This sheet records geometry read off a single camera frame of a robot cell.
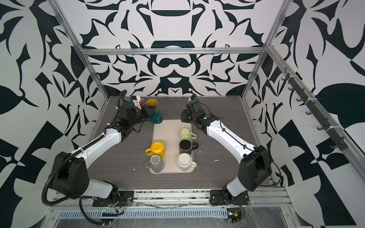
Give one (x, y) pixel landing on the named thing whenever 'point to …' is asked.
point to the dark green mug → (156, 118)
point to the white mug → (184, 161)
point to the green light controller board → (234, 214)
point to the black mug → (186, 146)
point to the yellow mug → (157, 148)
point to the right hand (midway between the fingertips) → (184, 113)
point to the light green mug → (186, 134)
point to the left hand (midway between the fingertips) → (157, 103)
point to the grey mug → (156, 164)
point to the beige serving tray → (168, 131)
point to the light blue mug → (151, 102)
